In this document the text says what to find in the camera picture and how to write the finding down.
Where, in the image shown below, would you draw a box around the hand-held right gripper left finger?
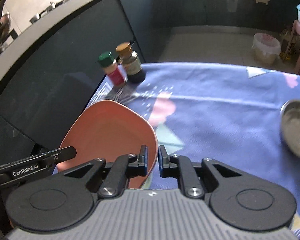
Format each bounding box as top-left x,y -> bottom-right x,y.
59,145 -> 148,198

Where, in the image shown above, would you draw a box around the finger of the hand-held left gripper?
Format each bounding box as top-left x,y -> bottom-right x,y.
41,146 -> 77,165

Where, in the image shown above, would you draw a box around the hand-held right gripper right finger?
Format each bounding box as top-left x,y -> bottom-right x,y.
158,145 -> 248,198

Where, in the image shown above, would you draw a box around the pink plate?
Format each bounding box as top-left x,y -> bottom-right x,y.
59,100 -> 158,189

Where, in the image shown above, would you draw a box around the blue printed tablecloth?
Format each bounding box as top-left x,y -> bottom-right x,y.
51,62 -> 300,240

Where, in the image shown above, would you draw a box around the dark kitchen base cabinets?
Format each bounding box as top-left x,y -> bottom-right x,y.
0,0 -> 300,170

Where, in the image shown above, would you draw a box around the green-capped spice bottle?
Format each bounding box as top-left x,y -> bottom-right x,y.
97,51 -> 128,87

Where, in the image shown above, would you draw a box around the brown-capped soy sauce bottle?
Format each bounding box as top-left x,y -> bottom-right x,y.
115,42 -> 146,83

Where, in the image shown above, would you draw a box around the gas stove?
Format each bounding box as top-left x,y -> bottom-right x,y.
0,29 -> 18,63

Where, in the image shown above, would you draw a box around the grey kitchen countertop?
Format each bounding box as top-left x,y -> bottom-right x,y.
0,0 -> 150,100

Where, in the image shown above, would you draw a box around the stainless steel bowl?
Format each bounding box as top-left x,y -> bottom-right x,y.
279,99 -> 300,160

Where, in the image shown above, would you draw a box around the trash bin with white liner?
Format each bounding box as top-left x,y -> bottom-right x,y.
252,33 -> 282,65

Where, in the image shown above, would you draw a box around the pink plastic stool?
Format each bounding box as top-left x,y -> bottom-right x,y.
282,19 -> 300,75

